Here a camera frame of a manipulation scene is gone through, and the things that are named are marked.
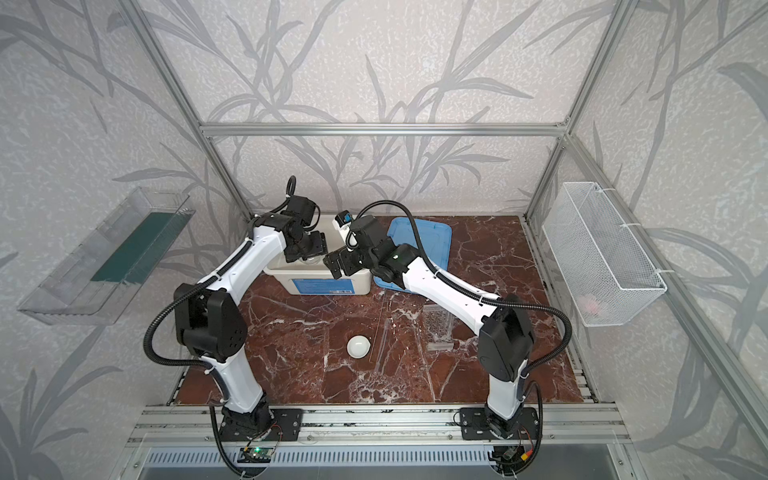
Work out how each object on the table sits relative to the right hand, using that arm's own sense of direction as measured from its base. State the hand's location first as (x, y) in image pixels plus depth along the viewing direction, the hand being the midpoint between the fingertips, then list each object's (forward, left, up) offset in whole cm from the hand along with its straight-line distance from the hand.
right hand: (340, 242), depth 79 cm
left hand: (+8, +9, -8) cm, 14 cm away
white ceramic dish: (-19, -3, -25) cm, 32 cm away
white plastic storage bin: (-2, +10, -14) cm, 17 cm away
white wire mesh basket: (-17, -60, +10) cm, 63 cm away
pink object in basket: (-15, -63, -5) cm, 65 cm away
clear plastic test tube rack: (-13, -28, -25) cm, 39 cm away
